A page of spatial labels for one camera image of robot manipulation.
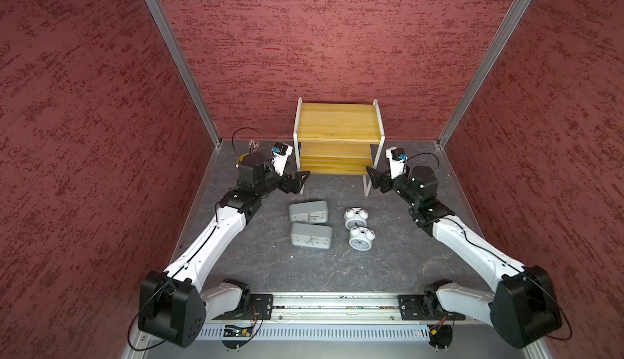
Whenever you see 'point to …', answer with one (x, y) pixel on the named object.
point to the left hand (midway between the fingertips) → (297, 172)
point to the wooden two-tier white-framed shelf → (338, 139)
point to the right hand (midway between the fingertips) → (374, 167)
